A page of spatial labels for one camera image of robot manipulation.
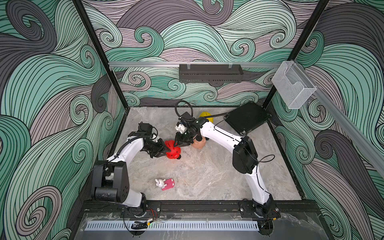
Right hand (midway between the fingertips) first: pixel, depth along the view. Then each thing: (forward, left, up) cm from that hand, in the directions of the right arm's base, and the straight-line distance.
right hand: (173, 147), depth 84 cm
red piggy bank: (-1, 0, -2) cm, 3 cm away
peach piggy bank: (+5, -15, -3) cm, 16 cm away
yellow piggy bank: (+28, -21, -2) cm, 35 cm away
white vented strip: (-36, -1, -11) cm, 38 cm away
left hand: (-1, +3, -1) cm, 4 cm away
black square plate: (+29, -52, -8) cm, 60 cm away
